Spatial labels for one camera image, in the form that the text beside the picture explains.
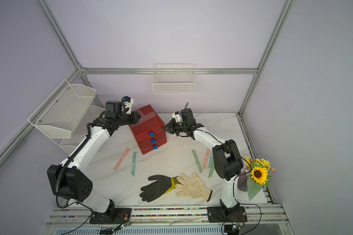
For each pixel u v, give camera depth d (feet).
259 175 2.05
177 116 2.82
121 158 3.12
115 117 2.04
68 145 2.50
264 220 2.40
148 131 2.78
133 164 3.04
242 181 2.01
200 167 2.97
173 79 3.42
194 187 2.69
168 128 2.62
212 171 2.92
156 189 2.62
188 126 2.42
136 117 2.35
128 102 2.37
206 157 3.13
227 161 1.69
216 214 2.40
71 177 1.38
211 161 3.07
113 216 2.23
